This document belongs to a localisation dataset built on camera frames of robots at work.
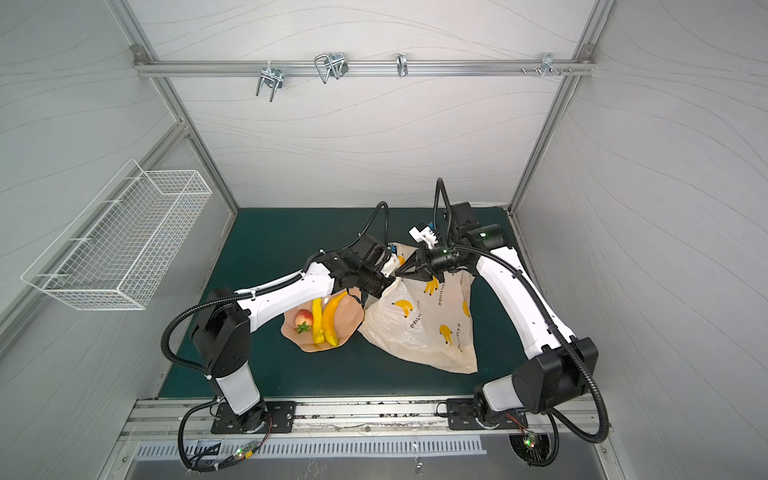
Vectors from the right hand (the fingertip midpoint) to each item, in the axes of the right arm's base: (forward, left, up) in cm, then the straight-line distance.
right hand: (401, 268), depth 69 cm
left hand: (+1, -2, -13) cm, 13 cm away
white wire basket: (-1, +66, +5) cm, 67 cm away
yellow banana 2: (-2, +22, -25) cm, 33 cm away
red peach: (-5, +28, -21) cm, 36 cm away
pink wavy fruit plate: (0, +16, -26) cm, 31 cm away
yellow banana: (-3, +25, -25) cm, 36 cm away
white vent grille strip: (-34, +18, -28) cm, 47 cm away
